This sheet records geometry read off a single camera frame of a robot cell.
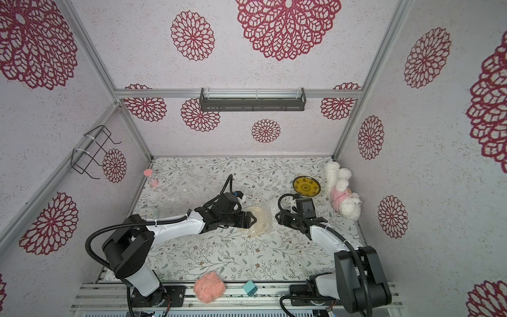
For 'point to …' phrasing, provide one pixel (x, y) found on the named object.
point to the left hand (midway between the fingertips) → (250, 220)
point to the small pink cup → (154, 183)
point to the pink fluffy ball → (208, 287)
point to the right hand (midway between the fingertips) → (279, 214)
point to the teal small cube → (250, 288)
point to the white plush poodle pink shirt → (343, 199)
